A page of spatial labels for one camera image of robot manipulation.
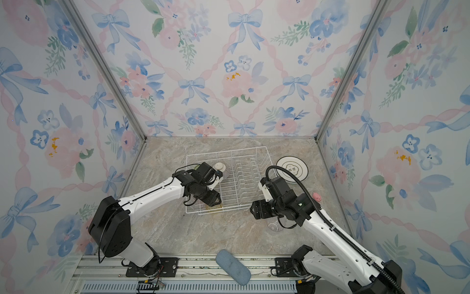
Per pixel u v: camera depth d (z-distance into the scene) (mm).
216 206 792
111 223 469
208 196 746
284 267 732
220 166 947
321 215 474
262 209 643
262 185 697
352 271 414
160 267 725
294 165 1036
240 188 934
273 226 840
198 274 732
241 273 702
